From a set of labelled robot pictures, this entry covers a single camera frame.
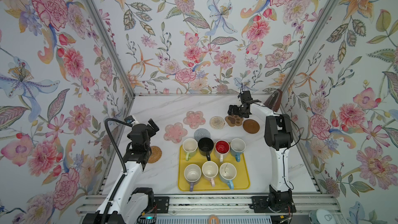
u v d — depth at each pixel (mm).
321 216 676
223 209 735
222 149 909
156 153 904
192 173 825
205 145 903
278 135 617
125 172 498
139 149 608
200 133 983
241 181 814
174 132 1008
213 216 715
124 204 442
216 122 1041
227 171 825
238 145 897
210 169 827
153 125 745
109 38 903
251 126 1032
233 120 1063
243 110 845
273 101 1030
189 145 897
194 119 1071
